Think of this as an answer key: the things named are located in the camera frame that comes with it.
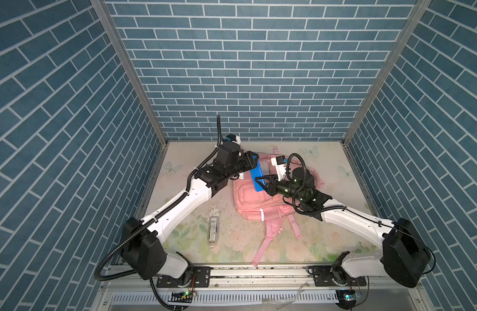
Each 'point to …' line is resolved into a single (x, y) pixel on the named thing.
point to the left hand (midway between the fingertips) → (262, 158)
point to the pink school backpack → (251, 204)
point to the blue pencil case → (255, 173)
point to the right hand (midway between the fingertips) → (258, 180)
